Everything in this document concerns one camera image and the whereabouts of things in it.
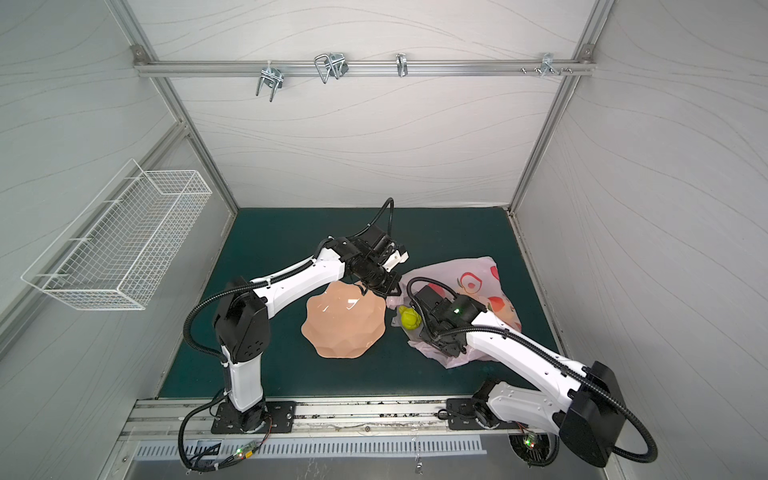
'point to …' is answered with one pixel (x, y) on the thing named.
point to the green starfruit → (409, 317)
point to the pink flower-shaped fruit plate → (341, 322)
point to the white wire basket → (117, 249)
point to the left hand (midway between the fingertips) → (397, 294)
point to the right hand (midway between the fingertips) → (431, 337)
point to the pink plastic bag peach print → (475, 280)
